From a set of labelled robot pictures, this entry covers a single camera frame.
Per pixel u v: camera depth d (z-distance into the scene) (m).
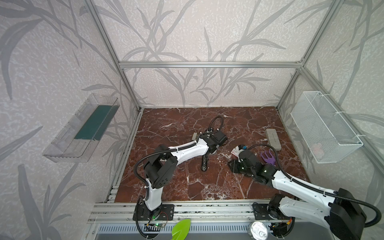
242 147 0.75
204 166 0.88
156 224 0.71
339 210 0.40
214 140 0.70
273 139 0.99
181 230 0.69
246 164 0.64
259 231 0.64
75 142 0.64
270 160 0.93
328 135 0.63
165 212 0.72
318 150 0.73
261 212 0.74
